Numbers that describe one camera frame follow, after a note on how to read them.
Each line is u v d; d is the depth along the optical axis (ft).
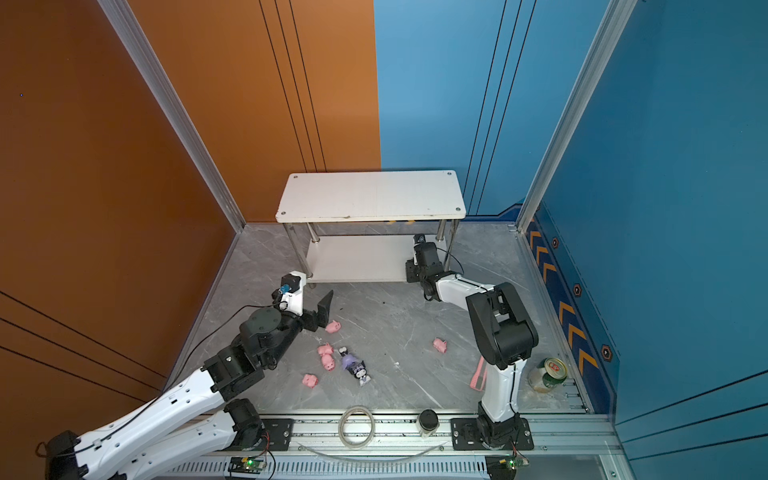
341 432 2.44
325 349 2.79
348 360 2.73
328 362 2.75
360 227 3.94
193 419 1.65
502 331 1.67
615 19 2.30
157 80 2.61
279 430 2.43
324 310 2.13
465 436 2.37
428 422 2.24
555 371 2.38
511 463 2.29
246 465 2.33
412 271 2.93
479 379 2.66
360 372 2.65
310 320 2.08
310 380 2.63
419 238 2.86
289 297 1.96
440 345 2.83
